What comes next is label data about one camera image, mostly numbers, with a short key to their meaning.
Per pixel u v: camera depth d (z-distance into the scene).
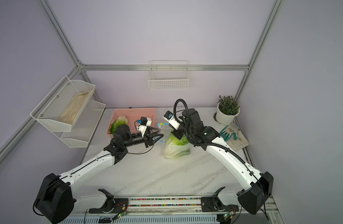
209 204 0.73
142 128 0.64
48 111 0.69
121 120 1.02
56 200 0.39
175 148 0.78
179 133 0.64
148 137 0.64
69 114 0.76
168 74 1.04
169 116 0.59
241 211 0.71
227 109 0.98
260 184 0.38
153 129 0.71
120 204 0.73
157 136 0.69
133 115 1.15
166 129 0.72
